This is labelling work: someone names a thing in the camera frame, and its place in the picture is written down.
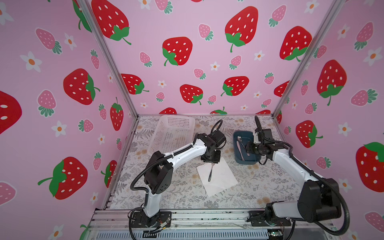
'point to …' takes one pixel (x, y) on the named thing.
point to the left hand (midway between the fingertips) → (216, 161)
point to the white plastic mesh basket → (171, 133)
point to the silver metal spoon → (239, 140)
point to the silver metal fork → (212, 165)
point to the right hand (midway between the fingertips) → (248, 146)
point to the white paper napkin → (221, 179)
